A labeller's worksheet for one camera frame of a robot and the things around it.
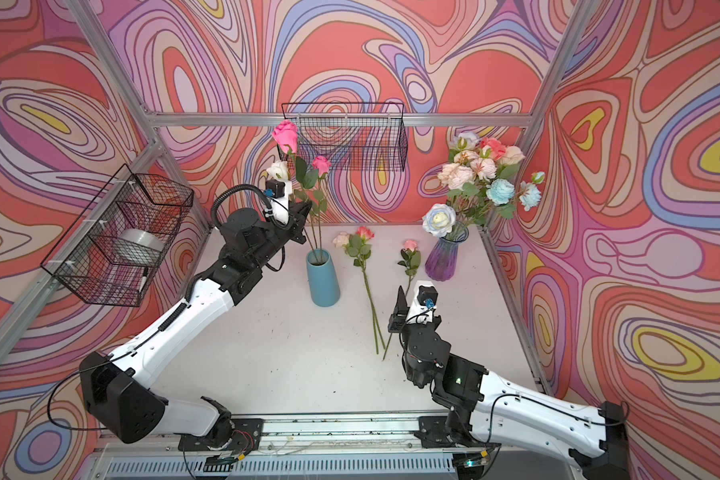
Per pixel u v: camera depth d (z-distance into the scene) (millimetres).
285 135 549
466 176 783
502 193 767
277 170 724
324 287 896
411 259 1060
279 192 569
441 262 965
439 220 704
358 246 1111
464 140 800
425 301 532
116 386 389
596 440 425
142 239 735
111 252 735
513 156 800
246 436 721
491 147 769
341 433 750
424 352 473
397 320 589
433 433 734
